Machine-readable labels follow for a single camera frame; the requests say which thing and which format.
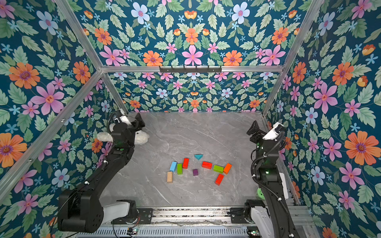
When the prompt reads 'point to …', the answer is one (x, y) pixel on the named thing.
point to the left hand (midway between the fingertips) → (134, 115)
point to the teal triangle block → (198, 156)
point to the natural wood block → (169, 175)
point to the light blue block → (173, 166)
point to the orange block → (227, 168)
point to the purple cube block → (195, 172)
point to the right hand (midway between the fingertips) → (266, 123)
